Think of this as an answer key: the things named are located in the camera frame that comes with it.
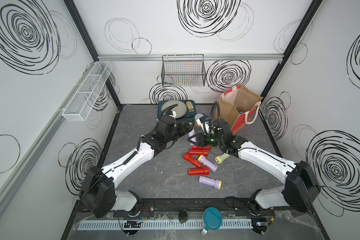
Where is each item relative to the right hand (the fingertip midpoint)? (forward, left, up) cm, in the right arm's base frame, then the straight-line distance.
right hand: (190, 139), depth 76 cm
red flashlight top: (+5, -4, -18) cm, 19 cm away
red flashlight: (+1, -9, -17) cm, 19 cm away
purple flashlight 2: (-6, -12, -19) cm, 23 cm away
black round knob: (-32, +3, -10) cm, 34 cm away
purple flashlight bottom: (-17, -15, -17) cm, 28 cm away
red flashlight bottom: (-10, -9, -17) cm, 21 cm away
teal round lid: (-33, -10, -12) cm, 36 cm away
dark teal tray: (+34, +1, -22) cm, 40 cm away
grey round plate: (+39, +7, -20) cm, 44 cm away
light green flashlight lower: (-3, -18, -17) cm, 25 cm away
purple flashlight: (+1, 0, +3) cm, 4 cm away
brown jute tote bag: (+38, -36, -13) cm, 54 cm away
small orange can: (+32, -6, -20) cm, 38 cm away
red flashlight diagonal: (-4, -3, -17) cm, 18 cm away
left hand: (+6, 0, +4) cm, 7 cm away
